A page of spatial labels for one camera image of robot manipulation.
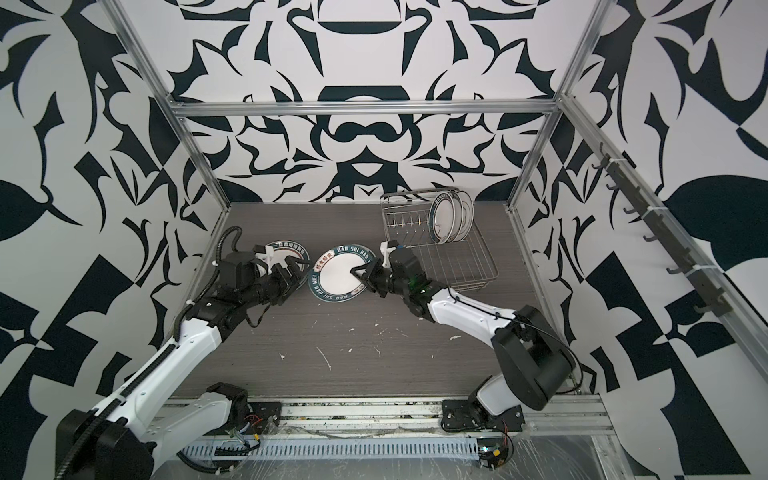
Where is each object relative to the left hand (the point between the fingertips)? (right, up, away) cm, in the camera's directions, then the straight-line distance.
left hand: (308, 267), depth 78 cm
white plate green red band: (-13, +4, +24) cm, 28 cm away
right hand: (+11, -1, +1) cm, 11 cm away
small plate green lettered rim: (+5, -4, +7) cm, 10 cm away
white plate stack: (+41, +14, +19) cm, 47 cm away
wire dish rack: (+45, -2, +22) cm, 50 cm away
